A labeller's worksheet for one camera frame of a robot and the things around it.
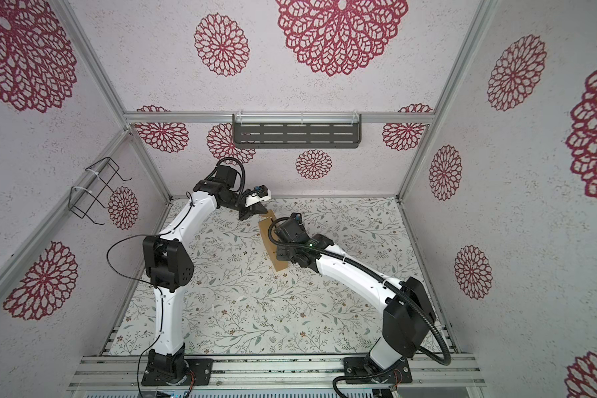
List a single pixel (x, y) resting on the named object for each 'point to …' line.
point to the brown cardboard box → (264, 228)
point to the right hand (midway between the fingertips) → (282, 246)
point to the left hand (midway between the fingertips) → (263, 209)
